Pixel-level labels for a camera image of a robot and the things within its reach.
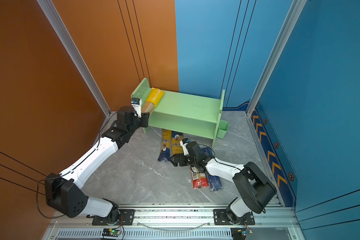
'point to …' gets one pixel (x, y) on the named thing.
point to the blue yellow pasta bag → (176, 147)
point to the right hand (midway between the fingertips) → (175, 159)
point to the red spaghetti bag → (199, 180)
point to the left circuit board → (111, 232)
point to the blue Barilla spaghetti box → (214, 181)
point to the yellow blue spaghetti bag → (164, 155)
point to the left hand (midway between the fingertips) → (145, 111)
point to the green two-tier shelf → (184, 114)
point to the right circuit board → (238, 233)
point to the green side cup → (222, 128)
